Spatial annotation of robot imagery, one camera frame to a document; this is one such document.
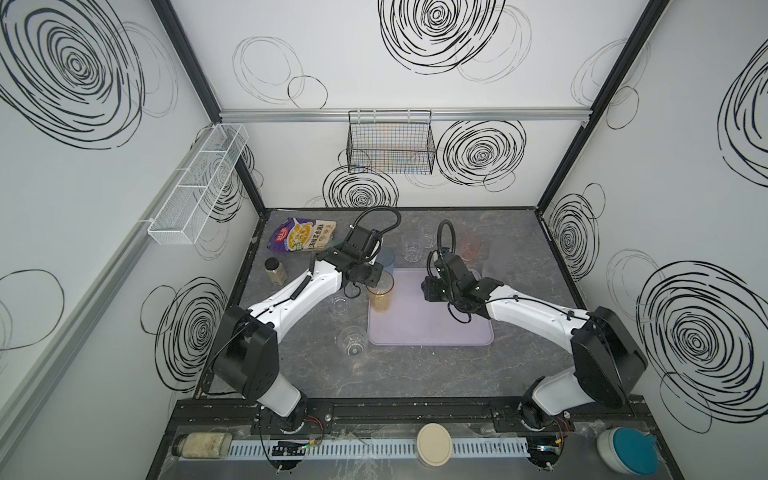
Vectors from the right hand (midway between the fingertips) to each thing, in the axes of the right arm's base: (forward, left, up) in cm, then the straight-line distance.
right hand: (426, 287), depth 87 cm
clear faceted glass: (+19, +3, -8) cm, 21 cm away
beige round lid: (-38, 0, -2) cm, 38 cm away
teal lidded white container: (-37, -43, -4) cm, 57 cm away
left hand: (+3, +16, +4) cm, 17 cm away
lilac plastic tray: (-7, +4, -9) cm, 12 cm away
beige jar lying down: (-39, +52, -4) cm, 65 cm away
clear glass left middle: (-2, +27, -9) cm, 28 cm away
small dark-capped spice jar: (+5, +46, 0) cm, 46 cm away
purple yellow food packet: (+25, +45, -7) cm, 52 cm away
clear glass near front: (-14, +21, -7) cm, 26 cm away
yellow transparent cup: (-4, +13, +2) cm, 14 cm away
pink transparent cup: (+21, -17, -7) cm, 28 cm away
